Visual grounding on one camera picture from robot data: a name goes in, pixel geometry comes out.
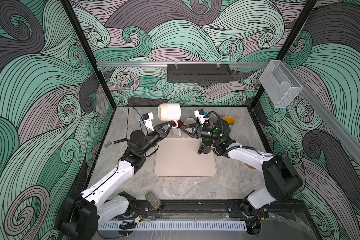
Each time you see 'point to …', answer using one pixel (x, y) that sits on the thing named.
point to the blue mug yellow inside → (231, 122)
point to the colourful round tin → (249, 166)
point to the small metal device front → (152, 198)
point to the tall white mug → (189, 121)
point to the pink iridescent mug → (213, 119)
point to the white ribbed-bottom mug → (177, 125)
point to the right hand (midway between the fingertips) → (181, 130)
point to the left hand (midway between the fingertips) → (174, 122)
